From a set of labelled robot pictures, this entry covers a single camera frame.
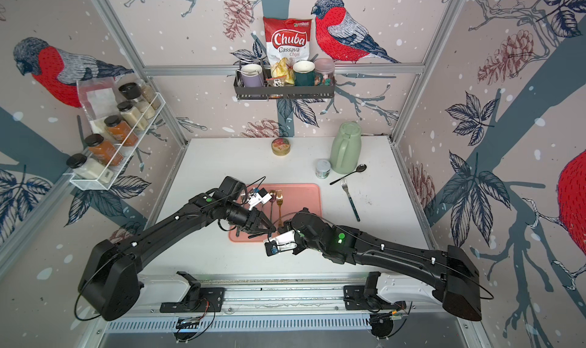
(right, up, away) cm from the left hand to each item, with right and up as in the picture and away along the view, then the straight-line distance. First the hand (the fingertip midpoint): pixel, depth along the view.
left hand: (275, 227), depth 71 cm
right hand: (+2, +1, +2) cm, 4 cm away
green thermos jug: (+27, +26, +19) cm, 42 cm away
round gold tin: (-2, +28, +43) cm, 51 cm away
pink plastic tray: (+1, +4, +26) cm, 27 cm away
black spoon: (-6, -2, -1) cm, 6 cm away
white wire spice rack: (-53, +28, +1) cm, 60 cm away
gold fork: (-1, +3, +26) cm, 27 cm away
